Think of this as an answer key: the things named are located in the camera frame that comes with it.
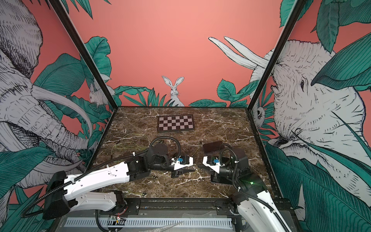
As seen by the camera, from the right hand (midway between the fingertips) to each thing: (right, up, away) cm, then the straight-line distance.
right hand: (200, 163), depth 67 cm
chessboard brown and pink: (-19, +18, +40) cm, 48 cm away
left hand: (-3, 0, -3) cm, 4 cm away
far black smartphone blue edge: (+12, +2, +33) cm, 35 cm away
